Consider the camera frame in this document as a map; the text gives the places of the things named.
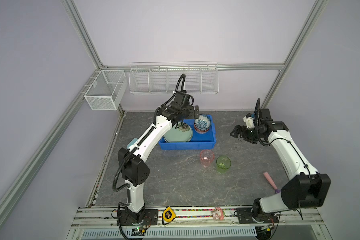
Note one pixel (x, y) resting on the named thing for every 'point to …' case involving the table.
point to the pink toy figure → (218, 213)
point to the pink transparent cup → (206, 157)
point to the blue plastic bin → (198, 141)
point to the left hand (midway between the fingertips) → (193, 112)
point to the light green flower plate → (183, 134)
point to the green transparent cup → (223, 163)
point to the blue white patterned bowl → (201, 131)
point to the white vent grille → (116, 233)
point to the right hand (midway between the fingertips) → (238, 136)
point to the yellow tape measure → (168, 215)
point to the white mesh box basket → (107, 90)
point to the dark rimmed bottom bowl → (203, 123)
